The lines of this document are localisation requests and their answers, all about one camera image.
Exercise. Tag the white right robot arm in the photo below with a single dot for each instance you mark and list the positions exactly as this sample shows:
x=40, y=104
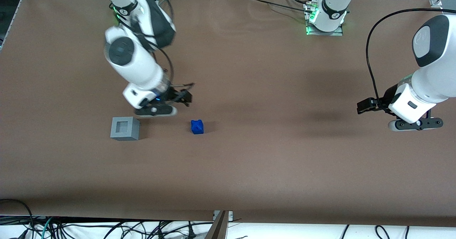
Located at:
x=137, y=62

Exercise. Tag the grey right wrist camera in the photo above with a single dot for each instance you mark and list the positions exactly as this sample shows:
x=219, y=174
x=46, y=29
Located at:
x=156, y=110

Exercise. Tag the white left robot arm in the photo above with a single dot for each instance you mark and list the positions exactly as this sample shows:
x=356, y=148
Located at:
x=433, y=71

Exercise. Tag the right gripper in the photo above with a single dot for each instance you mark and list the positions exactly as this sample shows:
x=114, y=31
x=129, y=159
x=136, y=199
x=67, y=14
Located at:
x=174, y=94

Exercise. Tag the brown table cover sheet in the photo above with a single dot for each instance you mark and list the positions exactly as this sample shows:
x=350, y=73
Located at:
x=249, y=89

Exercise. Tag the blue plastic part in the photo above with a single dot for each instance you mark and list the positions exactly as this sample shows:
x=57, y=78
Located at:
x=197, y=126

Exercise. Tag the aluminium frame profile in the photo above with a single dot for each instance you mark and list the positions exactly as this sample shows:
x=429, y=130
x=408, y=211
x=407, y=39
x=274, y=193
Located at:
x=219, y=228

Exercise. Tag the metal corner bracket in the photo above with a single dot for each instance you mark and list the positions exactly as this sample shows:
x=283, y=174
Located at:
x=436, y=1

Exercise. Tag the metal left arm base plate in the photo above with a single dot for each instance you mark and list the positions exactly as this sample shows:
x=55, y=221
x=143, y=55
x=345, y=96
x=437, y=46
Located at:
x=335, y=33

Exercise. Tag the gray square base block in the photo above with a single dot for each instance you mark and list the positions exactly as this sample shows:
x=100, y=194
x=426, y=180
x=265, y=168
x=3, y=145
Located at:
x=124, y=128

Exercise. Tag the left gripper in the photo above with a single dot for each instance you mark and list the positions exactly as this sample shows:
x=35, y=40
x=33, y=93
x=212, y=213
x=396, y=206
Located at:
x=388, y=97

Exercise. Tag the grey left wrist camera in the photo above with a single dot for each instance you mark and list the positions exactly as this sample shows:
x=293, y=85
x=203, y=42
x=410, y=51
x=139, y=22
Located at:
x=415, y=124

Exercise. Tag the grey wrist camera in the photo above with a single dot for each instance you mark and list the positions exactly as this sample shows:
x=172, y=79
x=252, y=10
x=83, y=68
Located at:
x=156, y=110
x=415, y=124

